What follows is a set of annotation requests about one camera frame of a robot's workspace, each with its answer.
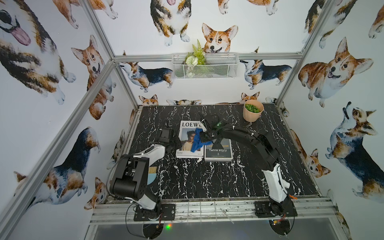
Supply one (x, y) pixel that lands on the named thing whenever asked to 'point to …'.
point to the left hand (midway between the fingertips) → (180, 140)
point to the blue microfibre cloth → (197, 142)
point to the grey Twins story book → (225, 155)
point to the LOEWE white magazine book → (187, 131)
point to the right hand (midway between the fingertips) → (200, 138)
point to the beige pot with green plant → (252, 110)
